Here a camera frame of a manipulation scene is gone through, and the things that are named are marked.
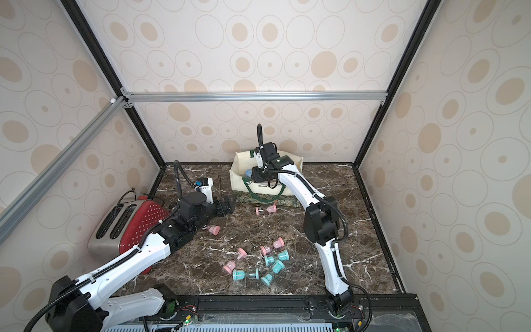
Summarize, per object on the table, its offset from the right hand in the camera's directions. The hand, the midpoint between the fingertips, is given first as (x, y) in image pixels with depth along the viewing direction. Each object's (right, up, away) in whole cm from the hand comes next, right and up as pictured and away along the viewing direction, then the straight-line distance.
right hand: (265, 173), depth 95 cm
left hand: (-11, -9, -19) cm, 24 cm away
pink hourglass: (-22, -25, -6) cm, 34 cm away
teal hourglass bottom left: (-10, -39, -17) cm, 44 cm away
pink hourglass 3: (+6, -31, -8) cm, 32 cm away
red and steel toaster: (-54, -21, -18) cm, 61 cm away
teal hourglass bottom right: (+5, -38, -15) cm, 41 cm away
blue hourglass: (-8, 0, +2) cm, 8 cm away
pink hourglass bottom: (-14, -37, -15) cm, 42 cm away
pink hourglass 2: (-9, -33, -11) cm, 36 cm away
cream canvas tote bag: (-12, 0, +2) cm, 12 cm away
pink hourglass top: (+3, -17, +2) cm, 17 cm away
